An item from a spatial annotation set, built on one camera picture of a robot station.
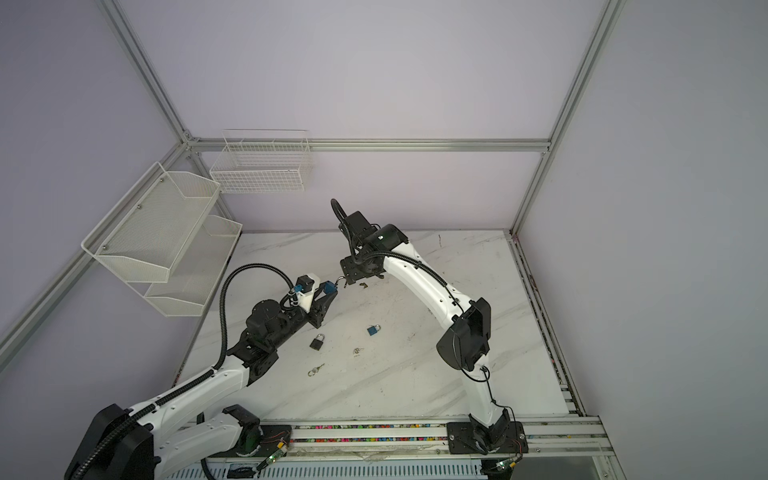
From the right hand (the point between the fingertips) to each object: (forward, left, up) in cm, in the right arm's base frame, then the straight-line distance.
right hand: (354, 270), depth 82 cm
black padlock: (-12, +13, -21) cm, 28 cm away
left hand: (-6, +6, 0) cm, 9 cm away
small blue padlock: (-8, -4, -21) cm, 23 cm away
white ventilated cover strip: (-44, +3, -22) cm, 49 cm away
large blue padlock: (-7, +5, +1) cm, 9 cm away
